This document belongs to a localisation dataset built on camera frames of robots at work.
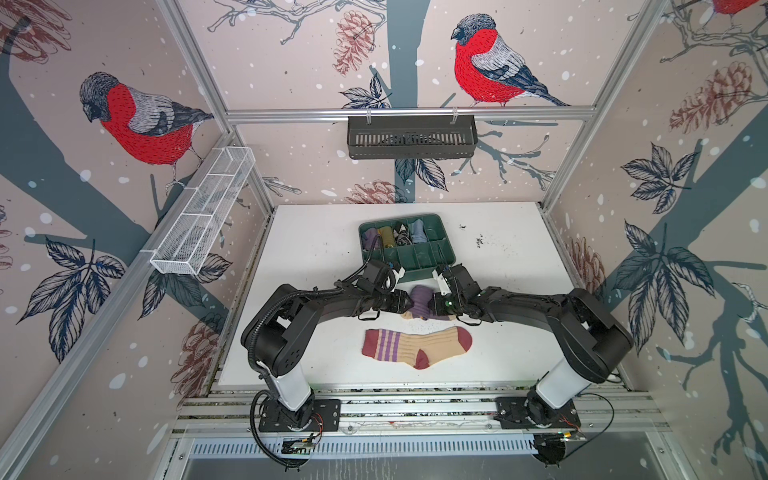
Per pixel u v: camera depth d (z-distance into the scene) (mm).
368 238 1012
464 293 727
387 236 1027
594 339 457
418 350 835
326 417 731
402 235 1033
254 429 698
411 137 1039
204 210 789
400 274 873
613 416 684
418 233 1037
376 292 762
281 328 473
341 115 940
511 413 729
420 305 902
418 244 1027
